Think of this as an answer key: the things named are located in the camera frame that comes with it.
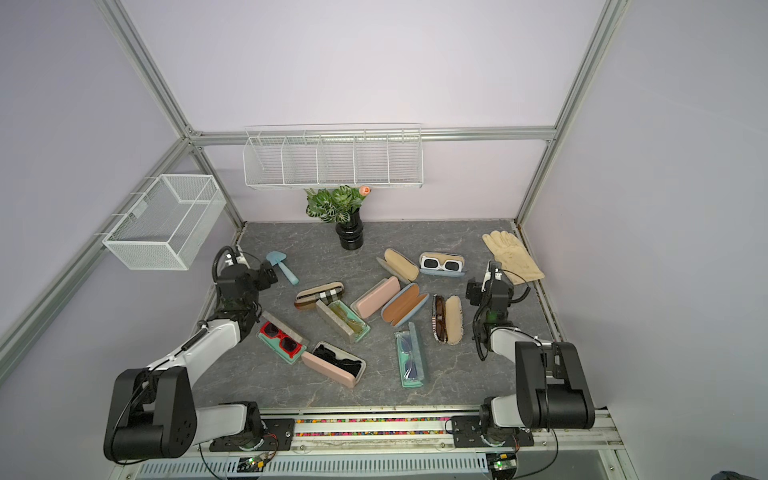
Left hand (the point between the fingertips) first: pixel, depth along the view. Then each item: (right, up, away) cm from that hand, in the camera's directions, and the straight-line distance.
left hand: (251, 265), depth 86 cm
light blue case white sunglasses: (+59, +2, +20) cm, 62 cm away
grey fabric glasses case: (+44, -1, +19) cm, 48 cm away
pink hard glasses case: (+34, -11, +5) cm, 37 cm away
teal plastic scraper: (-2, +1, +22) cm, 22 cm away
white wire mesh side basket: (-23, +11, -2) cm, 26 cm away
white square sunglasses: (+54, 0, +19) cm, 57 cm away
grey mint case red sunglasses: (+5, -24, +3) cm, 24 cm away
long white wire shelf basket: (+24, +36, +12) cm, 45 cm away
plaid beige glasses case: (+21, -9, +5) cm, 24 cm away
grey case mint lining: (+23, -16, 0) cm, 28 cm away
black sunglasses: (+30, -29, -1) cm, 41 cm away
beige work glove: (+86, 0, +22) cm, 89 cm away
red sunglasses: (+10, -24, +3) cm, 26 cm away
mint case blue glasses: (+46, -26, -2) cm, 53 cm away
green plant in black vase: (+24, +18, +6) cm, 31 cm away
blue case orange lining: (+45, -14, +10) cm, 48 cm away
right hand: (+71, -4, +6) cm, 72 cm away
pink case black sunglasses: (+26, -27, -9) cm, 38 cm away
